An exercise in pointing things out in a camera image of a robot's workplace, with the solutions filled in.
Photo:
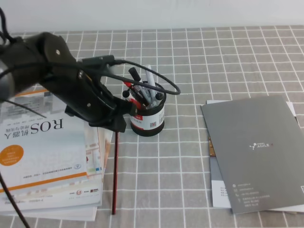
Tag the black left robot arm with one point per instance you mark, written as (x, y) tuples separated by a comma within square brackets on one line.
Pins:
[(46, 60)]

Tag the black and red pen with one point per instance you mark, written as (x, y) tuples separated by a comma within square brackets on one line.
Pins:
[(129, 97)]

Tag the grey capped marker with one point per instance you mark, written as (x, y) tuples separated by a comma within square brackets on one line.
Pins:
[(150, 80)]

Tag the white book under ROS book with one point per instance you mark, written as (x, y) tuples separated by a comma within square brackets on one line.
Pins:
[(74, 195)]

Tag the black tipped grey pen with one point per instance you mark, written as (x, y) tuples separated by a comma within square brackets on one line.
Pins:
[(155, 99)]

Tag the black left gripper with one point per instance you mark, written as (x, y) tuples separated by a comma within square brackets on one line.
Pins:
[(72, 85)]

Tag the grey Agilex brochure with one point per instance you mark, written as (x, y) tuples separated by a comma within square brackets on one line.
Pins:
[(259, 147)]

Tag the white brochure under grey one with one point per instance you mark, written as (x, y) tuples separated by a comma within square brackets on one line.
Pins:
[(219, 194)]

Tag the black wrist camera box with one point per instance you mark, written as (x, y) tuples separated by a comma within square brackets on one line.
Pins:
[(101, 63)]

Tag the white bottom paper stack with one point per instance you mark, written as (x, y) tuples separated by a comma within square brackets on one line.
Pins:
[(80, 214)]

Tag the red pencil with eraser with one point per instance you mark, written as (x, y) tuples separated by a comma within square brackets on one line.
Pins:
[(115, 173)]

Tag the red capped marker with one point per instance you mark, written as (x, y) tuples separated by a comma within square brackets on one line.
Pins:
[(128, 84)]

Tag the black mesh pen holder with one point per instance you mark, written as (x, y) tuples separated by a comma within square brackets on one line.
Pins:
[(150, 122)]

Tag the orange edged paper booklet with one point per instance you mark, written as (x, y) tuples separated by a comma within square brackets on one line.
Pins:
[(97, 145)]

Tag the white orange ROS book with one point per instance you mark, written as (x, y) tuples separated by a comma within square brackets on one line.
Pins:
[(40, 145)]

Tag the black capped whiteboard marker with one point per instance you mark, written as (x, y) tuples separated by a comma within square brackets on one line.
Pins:
[(144, 91)]

